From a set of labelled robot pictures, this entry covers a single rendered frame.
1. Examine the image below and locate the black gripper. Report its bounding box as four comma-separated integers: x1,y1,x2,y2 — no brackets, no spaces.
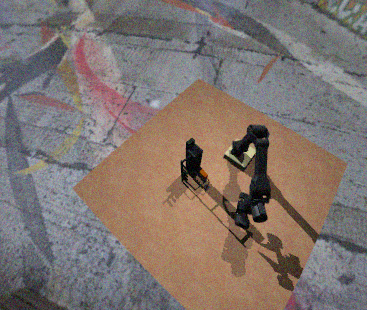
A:
235,192,251,230

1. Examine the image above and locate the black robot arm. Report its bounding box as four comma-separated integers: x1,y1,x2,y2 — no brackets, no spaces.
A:
231,125,271,223

